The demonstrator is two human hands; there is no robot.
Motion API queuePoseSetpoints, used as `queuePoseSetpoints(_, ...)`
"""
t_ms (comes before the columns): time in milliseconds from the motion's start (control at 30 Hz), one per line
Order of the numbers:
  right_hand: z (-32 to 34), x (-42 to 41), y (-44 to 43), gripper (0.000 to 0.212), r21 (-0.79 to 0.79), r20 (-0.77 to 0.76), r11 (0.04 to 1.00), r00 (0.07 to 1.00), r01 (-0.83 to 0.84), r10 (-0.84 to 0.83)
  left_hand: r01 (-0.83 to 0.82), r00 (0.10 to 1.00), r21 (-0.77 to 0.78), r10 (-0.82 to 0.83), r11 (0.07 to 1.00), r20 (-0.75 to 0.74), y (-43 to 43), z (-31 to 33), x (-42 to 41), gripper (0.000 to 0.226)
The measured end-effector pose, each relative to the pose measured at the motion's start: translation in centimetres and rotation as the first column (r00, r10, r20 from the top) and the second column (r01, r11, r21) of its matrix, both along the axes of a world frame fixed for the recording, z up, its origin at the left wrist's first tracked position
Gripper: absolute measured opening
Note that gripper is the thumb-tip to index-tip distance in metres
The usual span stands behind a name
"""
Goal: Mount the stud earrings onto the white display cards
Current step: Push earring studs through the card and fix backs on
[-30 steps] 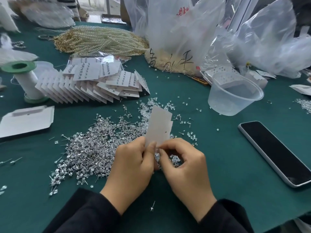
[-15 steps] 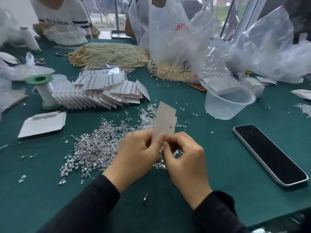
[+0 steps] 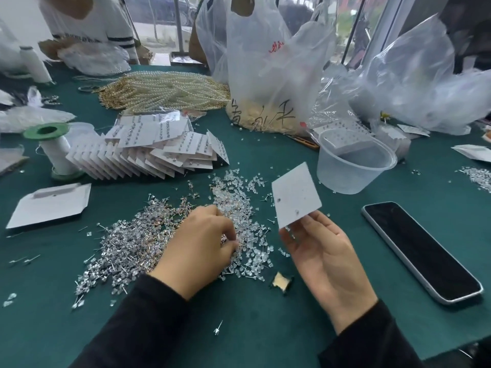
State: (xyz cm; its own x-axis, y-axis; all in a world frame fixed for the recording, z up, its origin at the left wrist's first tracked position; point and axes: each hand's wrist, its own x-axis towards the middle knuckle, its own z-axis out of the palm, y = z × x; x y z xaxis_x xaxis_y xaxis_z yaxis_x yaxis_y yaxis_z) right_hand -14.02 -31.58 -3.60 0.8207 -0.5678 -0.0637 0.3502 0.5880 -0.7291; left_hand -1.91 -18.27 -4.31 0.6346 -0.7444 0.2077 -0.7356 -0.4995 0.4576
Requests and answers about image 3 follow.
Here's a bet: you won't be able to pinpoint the person's right hand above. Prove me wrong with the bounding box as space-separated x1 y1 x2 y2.
279 210 380 336

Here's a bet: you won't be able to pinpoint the person's left hand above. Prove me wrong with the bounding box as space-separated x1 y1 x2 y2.
148 204 239 302

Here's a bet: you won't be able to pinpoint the clear plastic earring backs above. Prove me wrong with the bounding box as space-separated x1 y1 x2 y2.
209 168 292 282

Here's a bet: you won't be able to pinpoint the pile of silver stud earrings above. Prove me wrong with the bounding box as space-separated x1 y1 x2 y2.
71 193 200 309

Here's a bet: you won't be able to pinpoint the white earring card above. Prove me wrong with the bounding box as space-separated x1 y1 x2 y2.
271 162 323 229

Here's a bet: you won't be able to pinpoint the row of white cards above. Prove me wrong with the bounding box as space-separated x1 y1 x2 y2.
65 112 230 180

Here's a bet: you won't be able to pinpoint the stack of white cards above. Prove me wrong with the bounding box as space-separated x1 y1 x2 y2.
6 182 92 229

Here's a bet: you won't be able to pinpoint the person's right forearm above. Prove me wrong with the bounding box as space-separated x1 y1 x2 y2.
317 301 425 368

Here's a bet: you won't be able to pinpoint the person's left forearm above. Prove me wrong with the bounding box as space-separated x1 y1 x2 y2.
69 273 191 368

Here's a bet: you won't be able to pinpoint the white-edged smartphone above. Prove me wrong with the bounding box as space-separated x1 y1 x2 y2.
361 201 485 306

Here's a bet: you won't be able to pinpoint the clear plastic bowl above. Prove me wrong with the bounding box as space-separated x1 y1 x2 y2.
316 128 398 195

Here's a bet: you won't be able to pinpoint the orange and black tool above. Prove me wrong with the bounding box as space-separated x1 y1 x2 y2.
287 133 320 151

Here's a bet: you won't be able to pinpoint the pile of pearl strands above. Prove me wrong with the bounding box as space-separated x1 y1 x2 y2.
75 71 232 114

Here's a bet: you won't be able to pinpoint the green spool of white thread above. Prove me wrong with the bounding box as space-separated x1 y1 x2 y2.
22 122 86 182

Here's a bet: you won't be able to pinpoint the small white paper packet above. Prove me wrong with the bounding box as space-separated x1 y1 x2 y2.
451 144 491 164

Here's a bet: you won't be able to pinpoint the white handwritten plastic bag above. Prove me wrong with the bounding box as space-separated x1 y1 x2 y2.
195 0 338 135

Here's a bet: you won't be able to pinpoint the heap of clear plastic bags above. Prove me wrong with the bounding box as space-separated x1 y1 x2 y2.
308 14 491 136

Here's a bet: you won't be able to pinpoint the small bag of pearls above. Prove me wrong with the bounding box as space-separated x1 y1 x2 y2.
0 86 77 134

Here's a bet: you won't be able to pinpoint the white thread cone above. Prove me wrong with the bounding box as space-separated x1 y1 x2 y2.
19 45 54 85

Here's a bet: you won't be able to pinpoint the dark parked car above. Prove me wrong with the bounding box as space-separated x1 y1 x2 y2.
122 0 198 27

